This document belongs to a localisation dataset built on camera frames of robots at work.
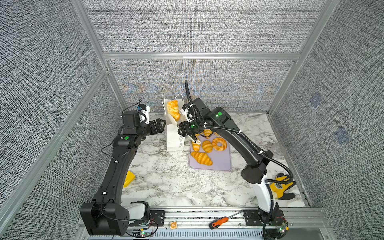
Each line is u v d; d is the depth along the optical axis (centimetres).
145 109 67
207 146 97
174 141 90
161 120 70
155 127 66
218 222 71
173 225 71
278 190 79
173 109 76
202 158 90
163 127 69
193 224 73
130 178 86
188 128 65
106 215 36
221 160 94
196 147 98
